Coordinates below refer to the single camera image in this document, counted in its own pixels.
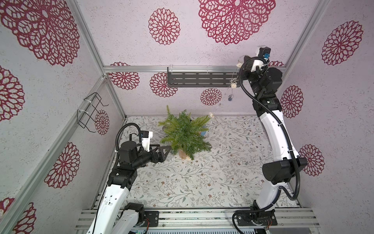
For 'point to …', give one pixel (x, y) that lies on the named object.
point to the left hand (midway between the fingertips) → (165, 148)
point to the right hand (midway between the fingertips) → (248, 53)
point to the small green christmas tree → (185, 133)
